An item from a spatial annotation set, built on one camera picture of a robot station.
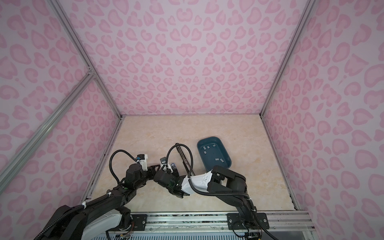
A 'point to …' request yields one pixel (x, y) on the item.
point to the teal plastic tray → (213, 153)
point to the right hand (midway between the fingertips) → (164, 169)
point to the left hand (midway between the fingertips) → (159, 164)
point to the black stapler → (185, 161)
